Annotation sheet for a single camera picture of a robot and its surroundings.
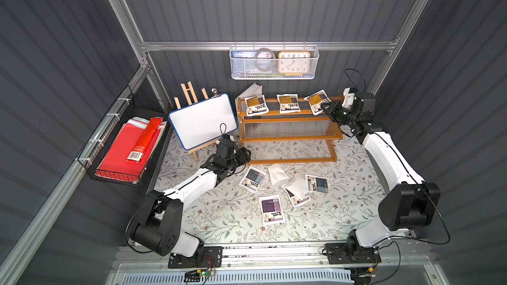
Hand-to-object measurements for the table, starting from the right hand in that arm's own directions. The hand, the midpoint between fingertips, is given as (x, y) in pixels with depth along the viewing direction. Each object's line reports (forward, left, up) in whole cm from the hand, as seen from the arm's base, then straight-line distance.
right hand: (321, 105), depth 80 cm
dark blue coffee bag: (-20, -1, -31) cm, 37 cm away
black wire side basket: (-2, +78, +1) cm, 78 cm away
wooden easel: (+5, +62, -4) cm, 62 cm away
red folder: (-25, +76, -5) cm, 81 cm away
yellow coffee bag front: (+5, +1, -1) cm, 5 cm away
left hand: (-12, +30, -18) cm, 37 cm away
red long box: (-16, +69, -3) cm, 70 cm away
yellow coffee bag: (+4, +13, -2) cm, 14 cm away
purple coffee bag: (-25, +8, -32) cm, 41 cm away
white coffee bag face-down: (-14, +17, -32) cm, 39 cm away
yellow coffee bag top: (+2, +27, -2) cm, 27 cm away
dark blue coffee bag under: (-17, +29, -32) cm, 46 cm away
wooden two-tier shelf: (+10, +18, -33) cm, 39 cm away
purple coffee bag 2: (-32, +20, -32) cm, 49 cm away
